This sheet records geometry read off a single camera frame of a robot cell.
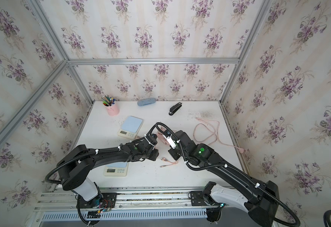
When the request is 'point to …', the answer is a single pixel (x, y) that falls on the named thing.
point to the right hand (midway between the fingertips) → (174, 145)
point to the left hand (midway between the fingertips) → (158, 153)
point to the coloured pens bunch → (107, 101)
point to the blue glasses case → (146, 101)
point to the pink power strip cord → (240, 150)
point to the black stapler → (174, 109)
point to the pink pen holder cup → (113, 110)
